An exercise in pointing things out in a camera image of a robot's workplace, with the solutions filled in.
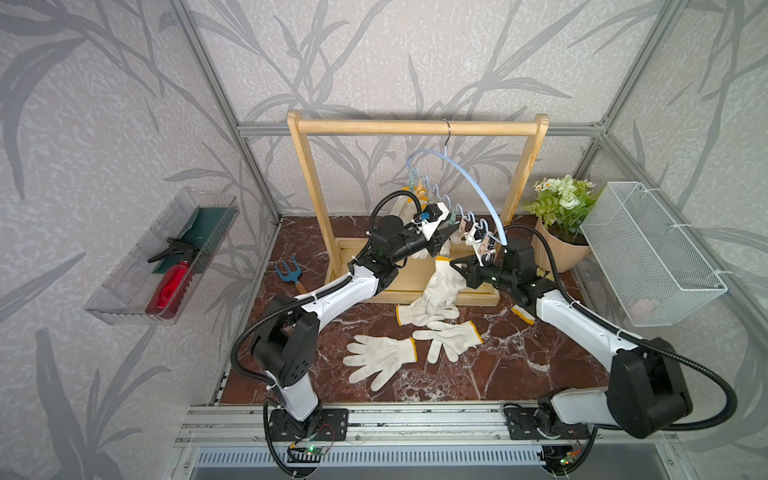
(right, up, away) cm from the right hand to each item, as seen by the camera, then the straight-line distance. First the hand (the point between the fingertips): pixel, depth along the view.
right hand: (452, 261), depth 82 cm
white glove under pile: (+1, -23, +5) cm, 23 cm away
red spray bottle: (-60, -3, -22) cm, 64 cm away
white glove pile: (-9, -17, +10) cm, 22 cm away
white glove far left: (-20, -27, +2) cm, 34 cm away
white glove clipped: (-3, -10, +4) cm, 11 cm away
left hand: (-1, +11, -9) cm, 14 cm away
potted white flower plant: (+31, +15, +2) cm, 35 cm away
